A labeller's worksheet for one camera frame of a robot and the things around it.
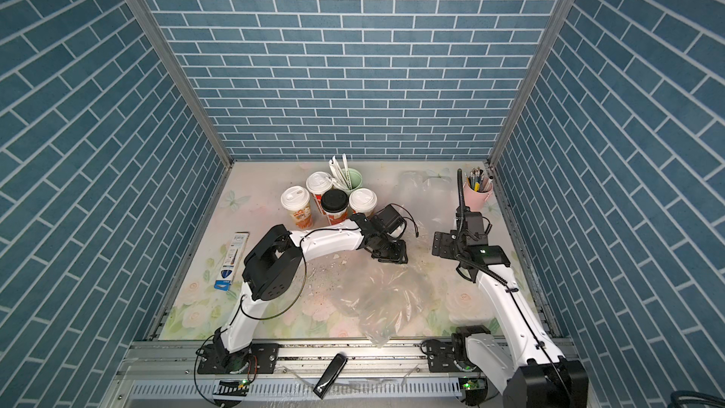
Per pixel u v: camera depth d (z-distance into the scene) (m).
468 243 0.62
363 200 0.87
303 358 0.75
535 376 0.40
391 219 0.74
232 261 0.91
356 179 1.02
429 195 1.08
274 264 0.54
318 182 0.91
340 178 0.98
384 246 0.77
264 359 0.74
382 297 0.80
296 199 0.86
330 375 0.69
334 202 0.87
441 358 0.74
